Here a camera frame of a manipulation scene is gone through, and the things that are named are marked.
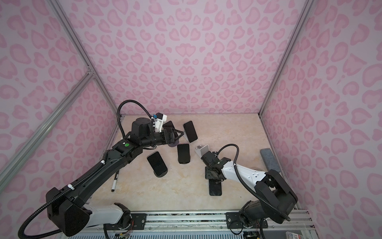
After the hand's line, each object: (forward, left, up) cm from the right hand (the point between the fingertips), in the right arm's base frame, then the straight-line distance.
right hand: (212, 174), depth 88 cm
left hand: (+8, +16, +29) cm, 34 cm away
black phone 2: (+9, +17, +9) cm, 21 cm away
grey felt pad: (+9, -35, +1) cm, 36 cm away
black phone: (+27, +14, +6) cm, 31 cm away
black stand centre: (+7, +17, +2) cm, 19 cm away
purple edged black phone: (-9, -1, +1) cm, 9 cm away
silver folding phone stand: (+12, +7, +7) cm, 16 cm away
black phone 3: (+2, +31, +11) cm, 33 cm away
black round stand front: (-2, +29, +3) cm, 30 cm away
